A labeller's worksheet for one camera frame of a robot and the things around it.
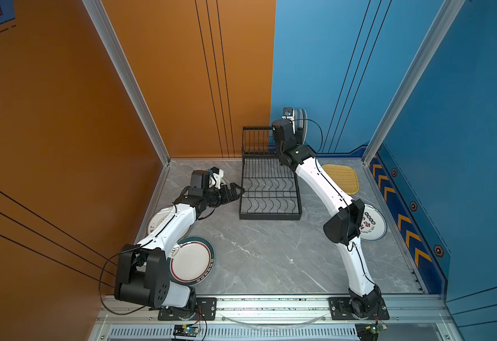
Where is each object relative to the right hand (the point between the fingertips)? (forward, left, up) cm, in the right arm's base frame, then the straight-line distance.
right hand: (293, 128), depth 86 cm
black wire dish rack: (-8, +8, -32) cm, 34 cm away
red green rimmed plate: (-43, +41, -32) cm, 68 cm away
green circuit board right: (-65, -23, -35) cm, 77 cm away
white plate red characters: (-26, -37, -33) cm, 56 cm away
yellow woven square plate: (+2, -32, -33) cm, 46 cm away
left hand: (-20, +23, -15) cm, 34 cm away
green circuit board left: (-65, +39, -34) cm, 83 cm away
